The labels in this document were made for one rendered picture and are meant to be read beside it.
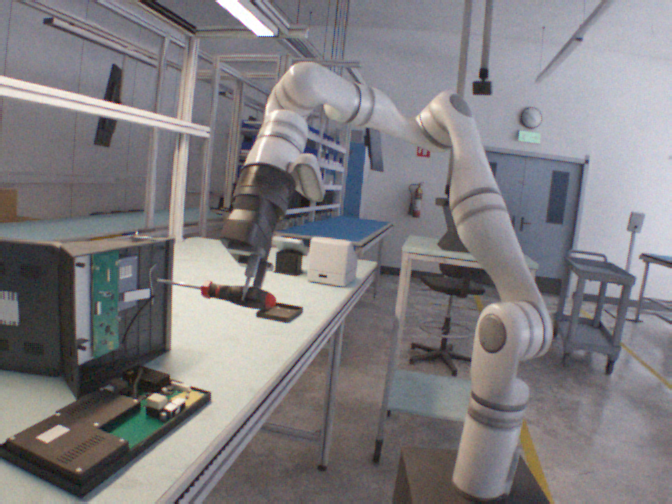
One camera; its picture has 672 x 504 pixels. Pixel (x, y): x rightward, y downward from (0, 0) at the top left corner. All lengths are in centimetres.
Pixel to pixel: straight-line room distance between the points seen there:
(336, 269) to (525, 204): 601
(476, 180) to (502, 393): 35
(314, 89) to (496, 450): 61
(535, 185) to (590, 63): 203
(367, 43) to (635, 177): 456
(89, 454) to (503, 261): 63
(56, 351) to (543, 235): 704
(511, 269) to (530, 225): 658
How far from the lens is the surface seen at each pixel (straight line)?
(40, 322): 77
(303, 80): 70
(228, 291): 57
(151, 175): 310
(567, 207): 746
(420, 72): 736
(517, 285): 77
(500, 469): 80
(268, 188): 60
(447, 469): 89
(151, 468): 57
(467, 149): 83
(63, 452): 56
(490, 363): 72
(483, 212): 77
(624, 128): 773
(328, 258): 147
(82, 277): 70
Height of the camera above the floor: 133
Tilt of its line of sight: 9 degrees down
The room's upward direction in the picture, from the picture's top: 6 degrees clockwise
